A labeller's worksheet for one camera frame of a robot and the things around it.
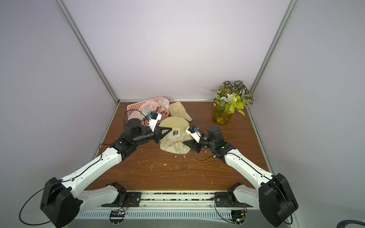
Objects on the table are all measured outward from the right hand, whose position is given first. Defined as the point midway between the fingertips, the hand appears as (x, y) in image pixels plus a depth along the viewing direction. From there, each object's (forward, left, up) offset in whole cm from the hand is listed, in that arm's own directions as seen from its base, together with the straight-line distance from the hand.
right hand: (185, 137), depth 76 cm
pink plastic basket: (-1, +18, +14) cm, 23 cm away
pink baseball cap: (+31, +33, -12) cm, 47 cm away
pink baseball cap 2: (+35, +18, -9) cm, 40 cm away
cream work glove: (+39, +10, -20) cm, 45 cm away
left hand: (0, +7, +7) cm, 10 cm away
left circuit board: (-35, +35, -22) cm, 55 cm away
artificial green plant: (+28, -28, +4) cm, 40 cm away
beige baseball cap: (0, +8, -6) cm, 10 cm away
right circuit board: (-33, -27, -21) cm, 48 cm away
